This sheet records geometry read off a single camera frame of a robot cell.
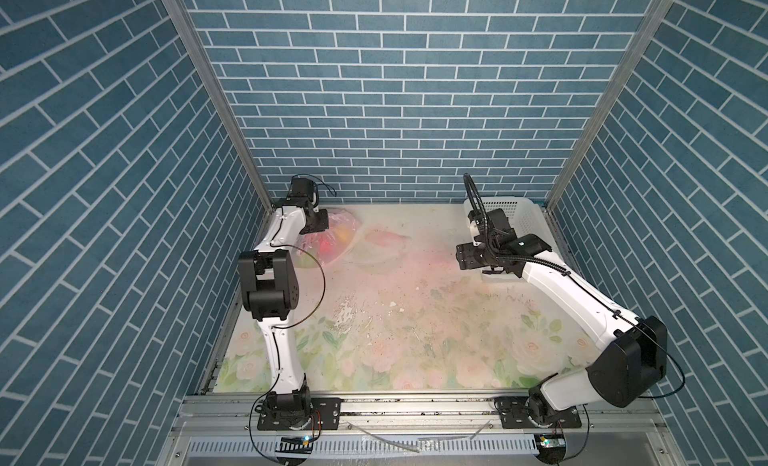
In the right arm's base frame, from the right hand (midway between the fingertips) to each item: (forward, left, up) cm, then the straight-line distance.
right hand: (470, 253), depth 84 cm
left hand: (+14, +46, -6) cm, 49 cm away
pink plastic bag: (+8, +47, -13) cm, 49 cm away
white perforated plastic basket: (+28, -25, -13) cm, 40 cm away
